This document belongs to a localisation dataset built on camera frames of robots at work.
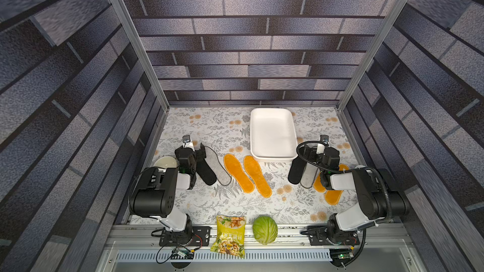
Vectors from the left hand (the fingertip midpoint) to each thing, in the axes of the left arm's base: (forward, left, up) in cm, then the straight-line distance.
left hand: (192, 143), depth 94 cm
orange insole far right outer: (-24, -68, -7) cm, 72 cm away
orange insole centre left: (-8, -21, -8) cm, 24 cm away
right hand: (+1, -63, 0) cm, 63 cm away
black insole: (-13, -8, -7) cm, 16 cm away
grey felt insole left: (-14, -17, -7) cm, 23 cm away
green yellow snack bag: (-40, -22, -3) cm, 46 cm away
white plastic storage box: (+8, -43, -4) cm, 43 cm away
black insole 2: (-11, -53, -7) cm, 55 cm away
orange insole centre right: (-11, -32, -8) cm, 35 cm away
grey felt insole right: (-14, -58, -8) cm, 61 cm away
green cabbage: (-38, -35, -1) cm, 52 cm away
